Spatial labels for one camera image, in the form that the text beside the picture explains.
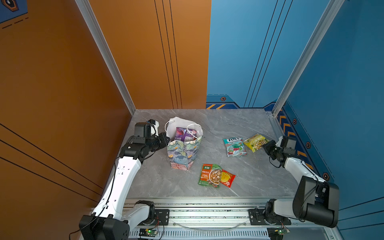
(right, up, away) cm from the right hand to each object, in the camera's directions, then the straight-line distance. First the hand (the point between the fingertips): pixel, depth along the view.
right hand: (261, 143), depth 90 cm
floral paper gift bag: (-47, -4, -11) cm, 49 cm away
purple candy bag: (-48, +6, -5) cm, 48 cm away
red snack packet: (-22, -20, -5) cm, 30 cm away
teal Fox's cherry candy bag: (-15, -3, +6) cm, 16 cm away
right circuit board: (-1, -41, -19) cm, 45 cm away
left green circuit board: (-63, -40, -19) cm, 77 cm away
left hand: (-53, +5, -14) cm, 55 cm away
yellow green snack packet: (-2, +1, +4) cm, 4 cm away
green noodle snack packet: (-31, -18, -3) cm, 36 cm away
